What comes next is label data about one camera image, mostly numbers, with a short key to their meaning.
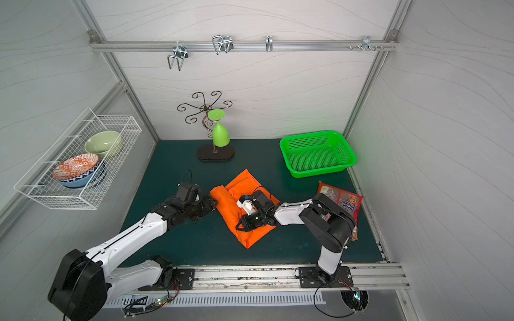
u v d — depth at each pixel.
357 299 0.71
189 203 0.66
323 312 0.65
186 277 0.73
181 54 0.79
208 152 1.09
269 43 0.72
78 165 0.63
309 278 0.74
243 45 0.78
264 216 0.72
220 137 0.91
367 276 0.77
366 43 0.77
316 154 1.14
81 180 0.57
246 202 0.83
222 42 0.76
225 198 0.90
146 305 0.70
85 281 0.39
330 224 0.48
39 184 0.56
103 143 0.73
